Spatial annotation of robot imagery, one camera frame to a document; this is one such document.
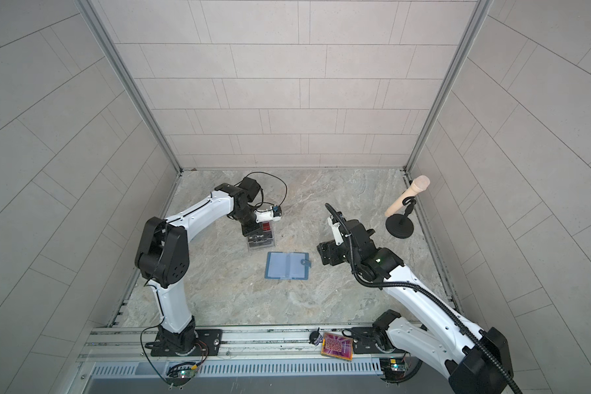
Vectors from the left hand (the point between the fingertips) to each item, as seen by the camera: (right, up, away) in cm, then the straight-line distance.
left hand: (266, 226), depth 90 cm
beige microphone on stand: (+52, 0, +6) cm, 52 cm away
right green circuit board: (+40, -37, -22) cm, 58 cm away
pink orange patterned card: (+24, -31, -21) cm, 44 cm away
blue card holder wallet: (+8, -13, -5) cm, 16 cm away
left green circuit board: (-19, -36, -25) cm, 48 cm away
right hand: (+21, -4, -13) cm, 25 cm away
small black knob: (+17, -29, -20) cm, 39 cm away
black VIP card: (0, -5, -1) cm, 5 cm away
